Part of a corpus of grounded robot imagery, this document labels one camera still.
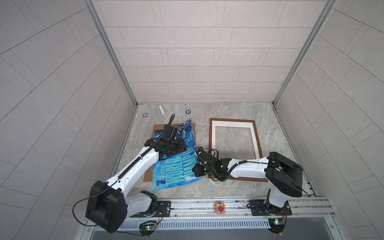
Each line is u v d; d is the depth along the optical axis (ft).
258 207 2.33
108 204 1.24
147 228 2.11
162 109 3.65
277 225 2.25
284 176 1.47
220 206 2.30
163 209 2.34
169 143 1.99
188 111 3.66
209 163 2.08
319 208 2.37
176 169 2.73
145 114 3.56
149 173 2.71
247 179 2.63
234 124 3.46
